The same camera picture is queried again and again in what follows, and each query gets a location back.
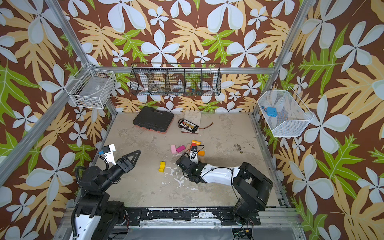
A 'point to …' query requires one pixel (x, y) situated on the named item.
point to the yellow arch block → (162, 165)
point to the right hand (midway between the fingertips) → (186, 162)
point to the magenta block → (179, 149)
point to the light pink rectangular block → (173, 149)
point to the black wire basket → (173, 79)
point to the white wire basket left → (94, 89)
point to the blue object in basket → (271, 111)
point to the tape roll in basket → (177, 88)
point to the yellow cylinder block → (198, 143)
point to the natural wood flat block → (188, 146)
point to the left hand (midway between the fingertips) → (137, 152)
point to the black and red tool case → (153, 119)
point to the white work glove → (194, 117)
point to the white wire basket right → (293, 115)
